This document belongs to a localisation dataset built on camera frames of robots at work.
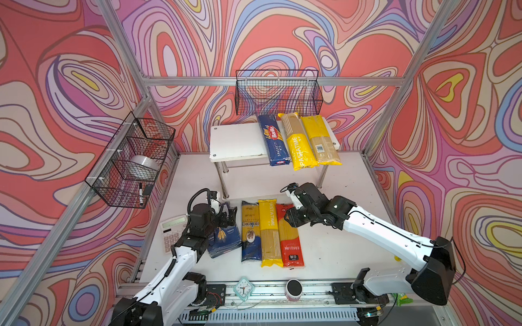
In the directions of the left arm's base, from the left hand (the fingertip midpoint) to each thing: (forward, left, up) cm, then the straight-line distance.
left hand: (228, 208), depth 84 cm
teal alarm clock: (-28, -8, -10) cm, 31 cm away
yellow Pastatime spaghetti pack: (-12, -18, -10) cm, 23 cm away
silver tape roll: (+8, +27, +20) cm, 35 cm away
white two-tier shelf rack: (+9, -6, +23) cm, 26 cm away
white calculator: (-6, +26, -9) cm, 28 cm away
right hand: (-8, -26, +3) cm, 27 cm away
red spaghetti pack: (-16, -26, -9) cm, 32 cm away
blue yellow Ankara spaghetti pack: (-7, -9, -9) cm, 14 cm away
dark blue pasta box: (-11, +1, -5) cm, 13 cm away
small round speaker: (-29, -26, -7) cm, 39 cm away
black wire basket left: (+3, +35, +19) cm, 40 cm away
